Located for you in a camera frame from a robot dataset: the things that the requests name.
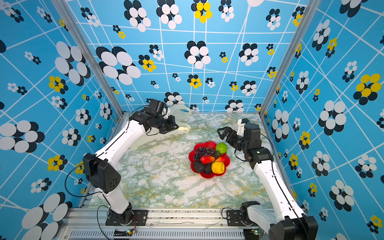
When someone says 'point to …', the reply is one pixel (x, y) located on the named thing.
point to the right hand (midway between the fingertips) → (222, 133)
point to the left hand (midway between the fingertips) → (179, 126)
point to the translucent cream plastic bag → (177, 113)
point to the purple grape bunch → (202, 151)
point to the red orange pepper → (206, 159)
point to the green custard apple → (222, 147)
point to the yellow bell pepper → (218, 167)
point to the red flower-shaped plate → (211, 145)
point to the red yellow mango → (222, 159)
